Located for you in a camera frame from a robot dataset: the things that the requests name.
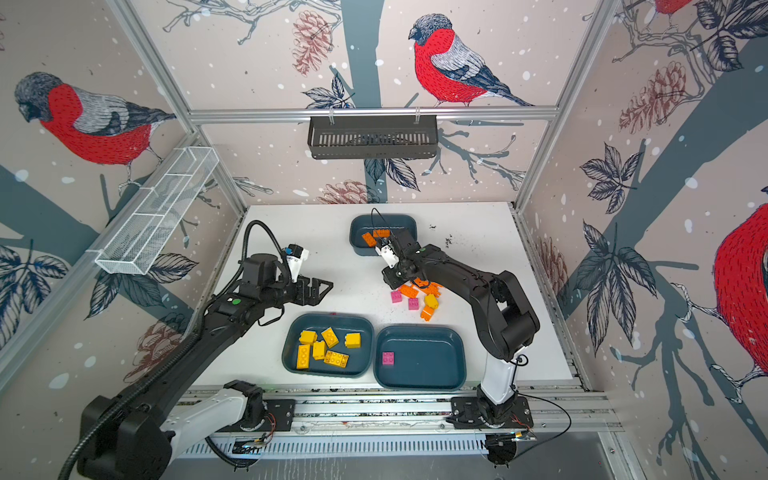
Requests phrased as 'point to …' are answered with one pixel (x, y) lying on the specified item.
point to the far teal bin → (367, 223)
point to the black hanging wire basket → (373, 139)
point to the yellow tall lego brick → (319, 350)
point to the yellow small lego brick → (431, 301)
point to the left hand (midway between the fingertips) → (318, 282)
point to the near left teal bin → (361, 360)
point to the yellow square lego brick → (353, 340)
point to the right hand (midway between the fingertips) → (389, 278)
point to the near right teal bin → (427, 357)
